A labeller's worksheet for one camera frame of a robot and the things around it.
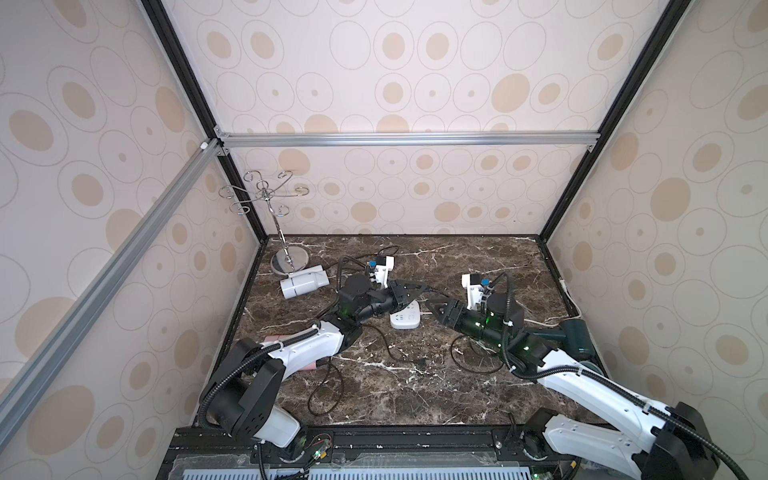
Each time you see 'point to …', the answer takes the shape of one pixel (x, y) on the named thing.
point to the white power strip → (408, 318)
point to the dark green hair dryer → (573, 335)
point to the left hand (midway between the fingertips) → (435, 292)
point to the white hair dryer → (304, 281)
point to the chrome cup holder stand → (286, 259)
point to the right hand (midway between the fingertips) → (439, 304)
